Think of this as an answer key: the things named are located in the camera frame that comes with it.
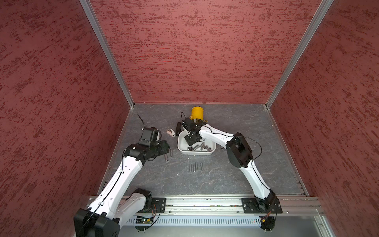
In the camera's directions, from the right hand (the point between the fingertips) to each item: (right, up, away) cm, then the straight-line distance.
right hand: (192, 142), depth 98 cm
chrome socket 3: (-1, -13, -11) cm, 18 cm away
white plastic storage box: (+7, -3, -4) cm, 8 cm away
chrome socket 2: (+2, -14, -11) cm, 18 cm away
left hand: (-15, -1, -20) cm, 25 cm away
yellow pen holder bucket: (+4, +21, +8) cm, 22 cm away
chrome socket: (+6, -13, -11) cm, 18 cm away
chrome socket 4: (-13, -6, -6) cm, 16 cm away
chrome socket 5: (-16, -9, -7) cm, 20 cm away
